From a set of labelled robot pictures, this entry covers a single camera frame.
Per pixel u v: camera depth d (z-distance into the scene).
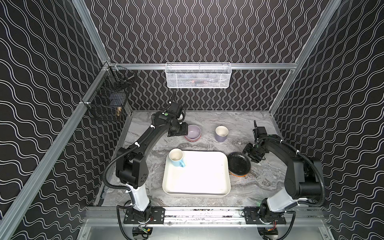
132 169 0.47
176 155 0.92
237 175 0.88
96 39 0.80
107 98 0.93
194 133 1.03
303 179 0.46
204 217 0.75
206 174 0.89
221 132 1.05
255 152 0.78
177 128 0.72
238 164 0.90
